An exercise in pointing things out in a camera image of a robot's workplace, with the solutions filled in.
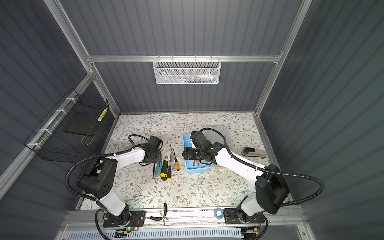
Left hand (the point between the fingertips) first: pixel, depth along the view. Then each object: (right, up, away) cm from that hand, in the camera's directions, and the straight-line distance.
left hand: (155, 157), depth 95 cm
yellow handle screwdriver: (+14, -3, -4) cm, 15 cm away
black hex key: (0, -6, -4) cm, 8 cm away
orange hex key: (+27, -2, -2) cm, 27 cm away
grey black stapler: (+62, +4, -3) cm, 62 cm away
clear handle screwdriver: (+11, -2, -1) cm, 11 cm away
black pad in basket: (-29, +22, -21) cm, 43 cm away
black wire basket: (-38, +14, -31) cm, 51 cm away
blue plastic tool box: (+25, -5, -4) cm, 25 cm away
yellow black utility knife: (+7, -7, -6) cm, 12 cm away
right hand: (+22, +4, -13) cm, 26 cm away
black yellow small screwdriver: (+10, -7, -8) cm, 15 cm away
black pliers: (+9, -26, -20) cm, 34 cm away
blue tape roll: (+37, -22, -20) cm, 47 cm away
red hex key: (+25, -2, -2) cm, 25 cm away
